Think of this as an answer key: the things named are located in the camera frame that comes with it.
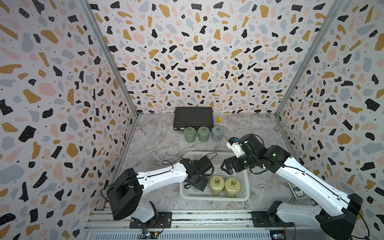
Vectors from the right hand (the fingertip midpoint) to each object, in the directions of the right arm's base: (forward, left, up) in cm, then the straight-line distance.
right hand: (227, 165), depth 71 cm
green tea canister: (+29, +21, -12) cm, 38 cm away
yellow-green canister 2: (-6, -3, -12) cm, 13 cm away
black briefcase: (+48, +19, -16) cm, 54 cm away
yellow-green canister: (-6, +4, -11) cm, 13 cm away
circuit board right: (-24, -24, -22) cm, 41 cm away
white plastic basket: (+3, +5, +2) cm, 6 cm away
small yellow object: (+48, 0, -19) cm, 52 cm away
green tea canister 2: (+29, +12, -13) cm, 34 cm away
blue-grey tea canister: (+30, +3, -12) cm, 32 cm away
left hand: (-3, +13, -15) cm, 20 cm away
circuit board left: (-27, +36, -20) cm, 49 cm away
